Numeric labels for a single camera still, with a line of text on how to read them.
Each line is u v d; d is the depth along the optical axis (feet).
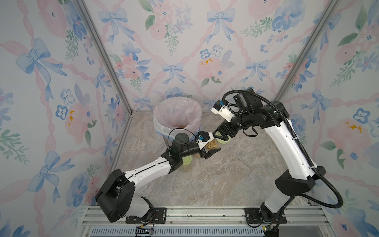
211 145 2.38
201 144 2.07
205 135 1.97
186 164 2.59
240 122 1.73
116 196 1.35
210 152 2.32
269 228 2.39
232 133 1.82
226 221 2.40
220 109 1.83
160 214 2.46
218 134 1.86
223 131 1.83
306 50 2.75
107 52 2.86
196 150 2.14
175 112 3.04
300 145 1.36
